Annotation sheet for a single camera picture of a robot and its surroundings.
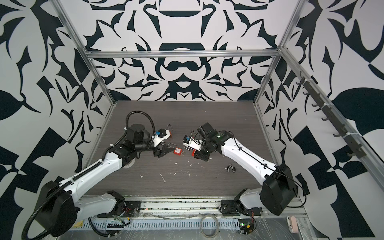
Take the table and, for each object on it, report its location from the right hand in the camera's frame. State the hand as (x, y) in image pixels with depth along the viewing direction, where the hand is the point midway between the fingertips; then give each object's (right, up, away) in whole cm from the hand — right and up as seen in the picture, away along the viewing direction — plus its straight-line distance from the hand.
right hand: (198, 150), depth 80 cm
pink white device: (+42, -31, -11) cm, 54 cm away
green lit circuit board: (+22, -33, -9) cm, 41 cm away
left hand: (-13, +7, -4) cm, 15 cm away
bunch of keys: (+19, -11, +7) cm, 23 cm away
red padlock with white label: (-12, -3, +11) cm, 17 cm away
